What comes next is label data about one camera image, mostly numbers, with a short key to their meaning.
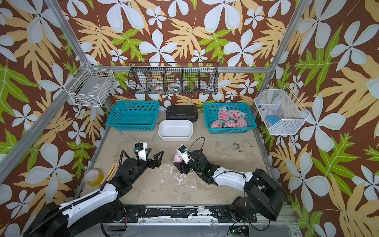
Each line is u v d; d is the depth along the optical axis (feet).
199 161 2.06
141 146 2.26
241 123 3.42
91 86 2.82
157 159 2.36
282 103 2.75
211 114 3.85
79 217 1.55
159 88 3.14
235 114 3.65
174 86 3.23
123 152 2.14
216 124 3.63
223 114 3.64
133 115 3.67
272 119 2.62
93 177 2.82
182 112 3.64
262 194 1.40
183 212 2.47
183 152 2.35
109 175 2.83
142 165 2.32
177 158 2.57
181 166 2.39
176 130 3.49
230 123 3.42
